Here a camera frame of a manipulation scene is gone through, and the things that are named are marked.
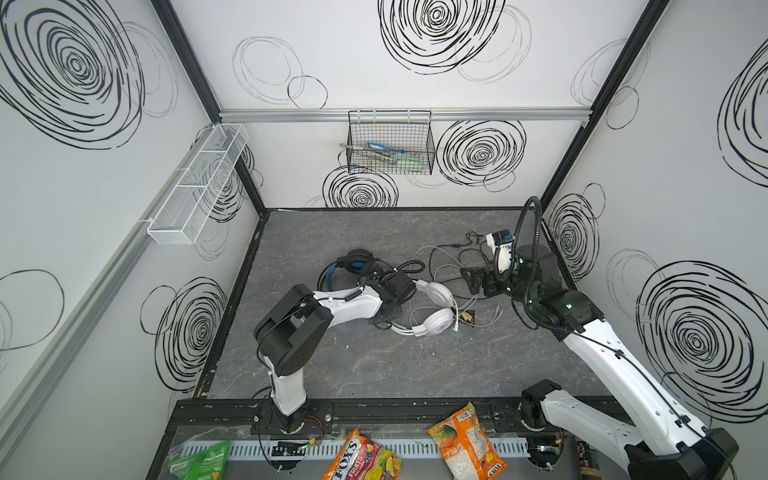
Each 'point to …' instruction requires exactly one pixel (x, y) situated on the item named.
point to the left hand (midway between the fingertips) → (394, 312)
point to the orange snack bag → (464, 448)
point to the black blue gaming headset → (361, 261)
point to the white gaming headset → (438, 321)
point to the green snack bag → (210, 464)
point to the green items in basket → (402, 161)
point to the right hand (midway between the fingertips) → (474, 265)
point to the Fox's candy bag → (363, 459)
